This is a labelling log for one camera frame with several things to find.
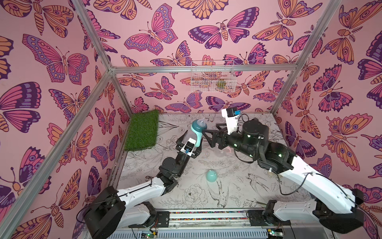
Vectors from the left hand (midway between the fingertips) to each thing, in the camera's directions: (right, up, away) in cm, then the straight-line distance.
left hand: (194, 133), depth 70 cm
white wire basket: (+12, +36, +25) cm, 45 cm away
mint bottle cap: (+10, -25, +15) cm, 31 cm away
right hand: (+7, +3, -12) cm, 14 cm away
